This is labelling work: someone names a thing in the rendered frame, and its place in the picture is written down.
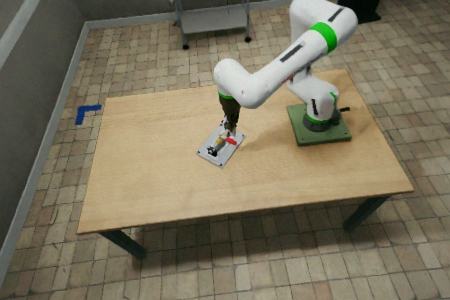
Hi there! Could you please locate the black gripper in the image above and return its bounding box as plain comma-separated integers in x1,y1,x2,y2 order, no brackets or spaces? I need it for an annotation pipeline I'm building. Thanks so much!
221,104,241,137

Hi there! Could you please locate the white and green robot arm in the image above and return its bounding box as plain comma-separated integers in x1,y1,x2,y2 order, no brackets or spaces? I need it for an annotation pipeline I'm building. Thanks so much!
214,0,358,132

